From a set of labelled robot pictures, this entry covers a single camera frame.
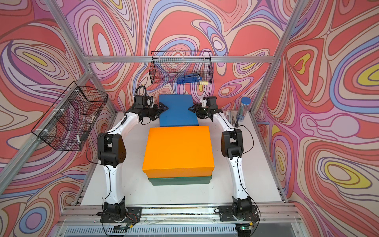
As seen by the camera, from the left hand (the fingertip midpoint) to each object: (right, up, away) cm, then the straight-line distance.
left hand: (167, 110), depth 97 cm
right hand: (+16, -1, +7) cm, 17 cm away
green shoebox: (0, -39, -21) cm, 44 cm away
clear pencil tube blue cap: (+53, +6, +3) cm, 54 cm away
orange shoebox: (+10, -23, -27) cm, 36 cm away
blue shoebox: (+7, -3, -2) cm, 8 cm away
